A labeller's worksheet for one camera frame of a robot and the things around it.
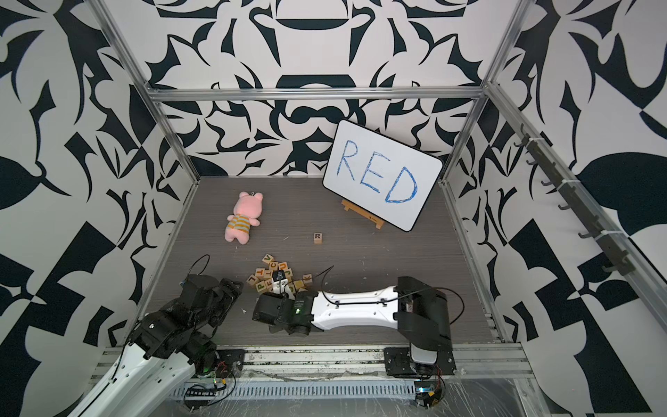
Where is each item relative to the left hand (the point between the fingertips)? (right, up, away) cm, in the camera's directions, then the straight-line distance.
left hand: (239, 286), depth 78 cm
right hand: (+11, -7, -2) cm, 13 cm away
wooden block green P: (+4, -3, +9) cm, 10 cm away
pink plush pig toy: (-6, +22, +24) cm, 33 cm away
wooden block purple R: (+22, +11, +20) cm, 32 cm away
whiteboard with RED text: (+48, +33, +15) cm, 60 cm away
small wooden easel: (+44, +18, +23) cm, 52 cm away
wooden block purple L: (+1, -1, +10) cm, 10 cm away
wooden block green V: (+5, +5, +15) cm, 17 cm away
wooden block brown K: (+19, -1, +11) cm, 22 cm away
